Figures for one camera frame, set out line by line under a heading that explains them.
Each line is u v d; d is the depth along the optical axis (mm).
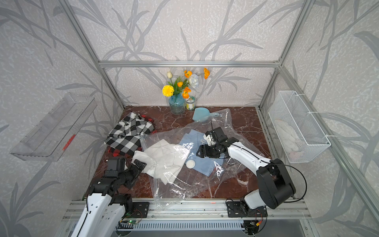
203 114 1160
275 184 429
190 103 1153
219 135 694
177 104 1087
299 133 615
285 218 741
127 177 648
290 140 753
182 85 964
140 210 732
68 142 634
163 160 866
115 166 597
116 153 906
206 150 750
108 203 520
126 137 930
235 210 724
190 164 848
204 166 861
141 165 722
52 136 678
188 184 771
